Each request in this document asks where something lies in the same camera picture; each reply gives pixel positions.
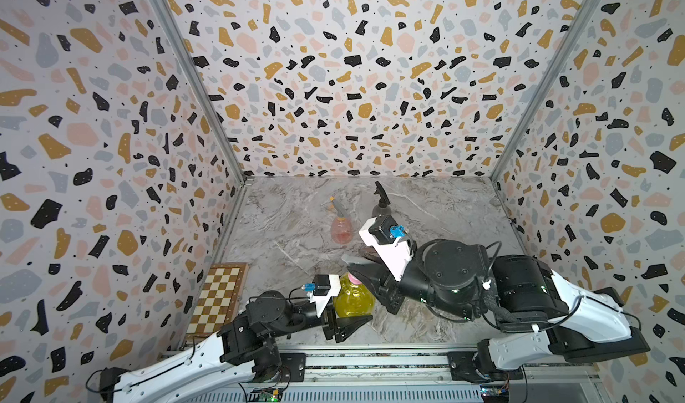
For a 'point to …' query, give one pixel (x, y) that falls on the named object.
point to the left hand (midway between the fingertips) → (367, 301)
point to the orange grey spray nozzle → (340, 209)
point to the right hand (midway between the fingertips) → (357, 261)
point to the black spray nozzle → (384, 200)
